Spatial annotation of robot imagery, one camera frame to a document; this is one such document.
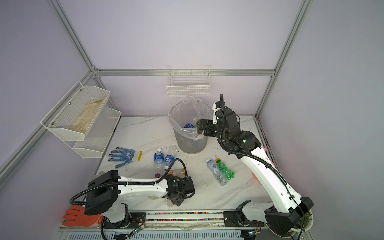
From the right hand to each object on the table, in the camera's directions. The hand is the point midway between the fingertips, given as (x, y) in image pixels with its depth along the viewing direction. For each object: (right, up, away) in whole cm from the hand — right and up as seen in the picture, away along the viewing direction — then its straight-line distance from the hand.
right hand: (203, 122), depth 67 cm
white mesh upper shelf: (-67, +7, +7) cm, 68 cm away
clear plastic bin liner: (-11, +7, +28) cm, 31 cm away
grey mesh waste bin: (-9, -14, +25) cm, 30 cm away
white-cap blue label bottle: (-26, -26, +21) cm, 42 cm away
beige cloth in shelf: (-63, 0, +9) cm, 63 cm away
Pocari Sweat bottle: (-8, -1, +34) cm, 35 cm away
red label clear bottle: (-17, -40, +6) cm, 44 cm away
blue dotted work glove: (-50, -21, +31) cm, 63 cm away
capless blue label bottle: (-19, -21, +23) cm, 37 cm away
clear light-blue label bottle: (+10, -31, +16) cm, 36 cm away
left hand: (-14, -40, +12) cm, 44 cm away
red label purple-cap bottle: (-26, -31, +19) cm, 45 cm away
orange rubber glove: (-64, -48, +7) cm, 80 cm away
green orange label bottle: (-5, +2, +34) cm, 34 cm away
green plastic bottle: (+15, -29, +17) cm, 36 cm away
